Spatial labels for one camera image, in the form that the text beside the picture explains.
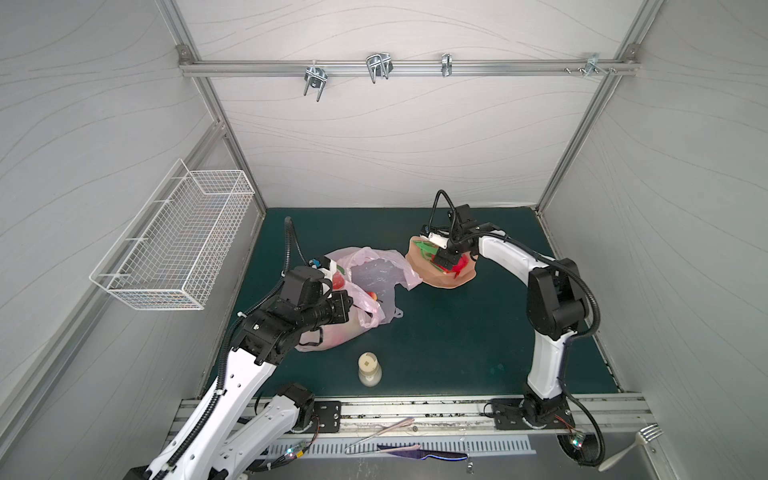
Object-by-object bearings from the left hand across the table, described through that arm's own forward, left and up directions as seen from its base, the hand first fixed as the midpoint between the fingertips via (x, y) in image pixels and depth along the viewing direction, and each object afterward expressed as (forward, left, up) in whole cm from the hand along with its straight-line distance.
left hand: (358, 296), depth 70 cm
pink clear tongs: (-28, +1, -24) cm, 37 cm away
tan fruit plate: (+20, -22, -23) cm, 38 cm away
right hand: (+29, -26, -13) cm, 41 cm away
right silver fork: (-24, -70, -22) cm, 77 cm away
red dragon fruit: (+24, -20, -14) cm, 34 cm away
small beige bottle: (-13, -3, -13) cm, 19 cm away
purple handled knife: (-29, -16, -23) cm, 40 cm away
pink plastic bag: (+19, -1, -21) cm, 28 cm away
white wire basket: (+7, +43, +8) cm, 45 cm away
